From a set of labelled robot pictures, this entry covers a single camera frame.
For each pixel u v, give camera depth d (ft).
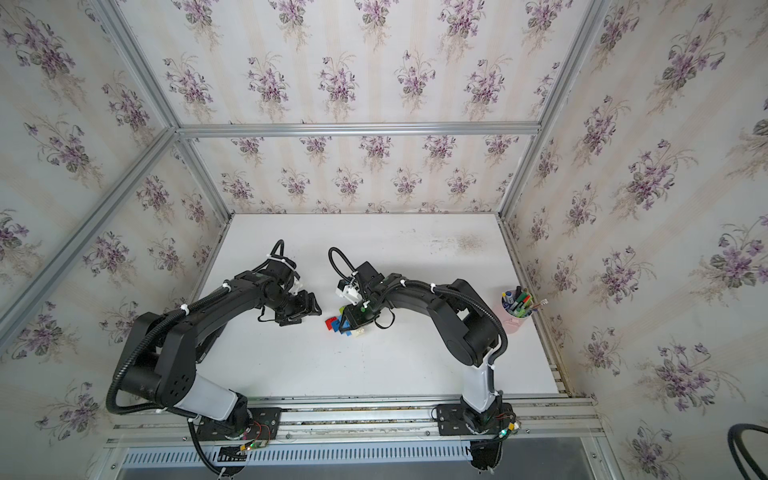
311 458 2.51
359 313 2.58
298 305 2.54
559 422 2.47
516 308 2.77
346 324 2.74
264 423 2.40
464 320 1.68
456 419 2.41
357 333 2.68
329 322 2.88
